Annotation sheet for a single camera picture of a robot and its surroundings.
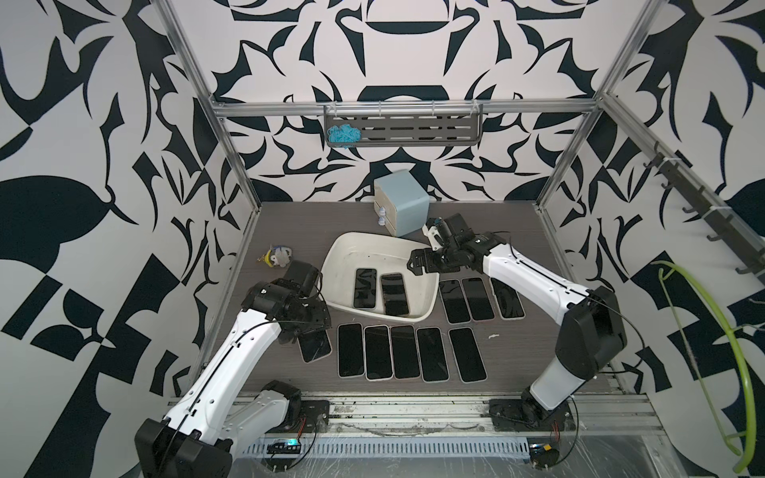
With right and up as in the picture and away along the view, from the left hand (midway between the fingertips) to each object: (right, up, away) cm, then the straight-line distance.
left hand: (308, 320), depth 76 cm
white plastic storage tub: (+14, +8, +26) cm, 30 cm away
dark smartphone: (+32, -11, +7) cm, 35 cm away
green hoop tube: (+79, -15, -26) cm, 85 cm away
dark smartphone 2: (+41, 0, +17) cm, 44 cm away
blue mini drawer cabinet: (+26, +31, +24) cm, 47 cm away
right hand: (+29, +15, +10) cm, 34 cm away
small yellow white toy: (-16, +14, +23) cm, 31 cm away
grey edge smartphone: (+10, -13, +7) cm, 18 cm away
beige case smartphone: (+2, -5, -4) cm, 7 cm away
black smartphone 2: (+48, +1, +18) cm, 51 cm away
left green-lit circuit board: (-4, -30, -3) cm, 30 cm away
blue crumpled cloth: (+7, +51, +15) cm, 54 cm away
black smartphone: (+25, -11, +7) cm, 28 cm away
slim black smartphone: (+42, -12, +9) cm, 45 cm away
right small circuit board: (+57, -31, -4) cm, 65 cm away
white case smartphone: (+17, -11, +7) cm, 22 cm away
